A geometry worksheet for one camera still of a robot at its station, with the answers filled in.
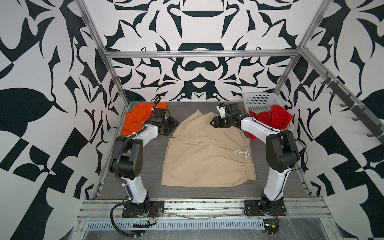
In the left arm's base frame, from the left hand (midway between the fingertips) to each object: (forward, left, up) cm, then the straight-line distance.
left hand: (179, 120), depth 95 cm
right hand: (-1, -21, 0) cm, 21 cm away
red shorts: (+2, -63, -2) cm, 63 cm away
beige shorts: (-18, -13, -11) cm, 25 cm away
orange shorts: (+13, +30, -9) cm, 34 cm away
